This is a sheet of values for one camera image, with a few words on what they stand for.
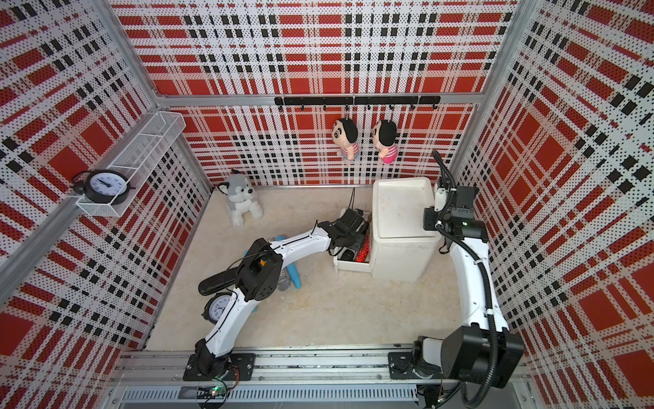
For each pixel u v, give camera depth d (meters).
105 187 0.64
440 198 0.69
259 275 0.58
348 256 0.93
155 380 0.75
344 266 0.90
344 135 0.91
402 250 0.75
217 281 0.90
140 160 0.80
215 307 0.84
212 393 0.70
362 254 0.95
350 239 0.87
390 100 0.90
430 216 0.69
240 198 0.99
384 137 0.93
